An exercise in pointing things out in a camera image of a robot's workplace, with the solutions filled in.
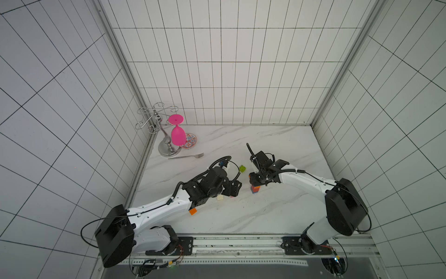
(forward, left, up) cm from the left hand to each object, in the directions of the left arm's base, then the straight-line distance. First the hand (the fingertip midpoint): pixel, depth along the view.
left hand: (229, 186), depth 79 cm
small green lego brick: (+15, -8, -11) cm, 20 cm away
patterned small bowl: (+36, +25, -10) cm, 45 cm away
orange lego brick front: (-8, +18, -12) cm, 23 cm away
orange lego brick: (+2, -14, -5) cm, 15 cm away
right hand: (+8, -12, -6) cm, 16 cm away
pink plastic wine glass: (+25, +28, +6) cm, 38 cm away
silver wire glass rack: (+29, +37, +16) cm, 50 cm away
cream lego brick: (-8, +4, +8) cm, 12 cm away
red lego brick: (+3, -13, -11) cm, 18 cm away
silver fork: (+24, +19, -11) cm, 33 cm away
